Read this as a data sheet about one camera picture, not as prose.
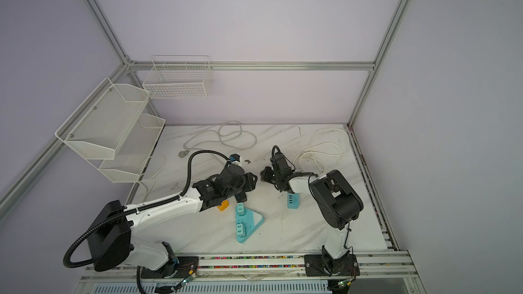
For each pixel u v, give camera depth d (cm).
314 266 74
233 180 62
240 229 75
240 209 80
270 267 75
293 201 88
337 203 49
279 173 76
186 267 73
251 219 82
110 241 41
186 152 106
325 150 108
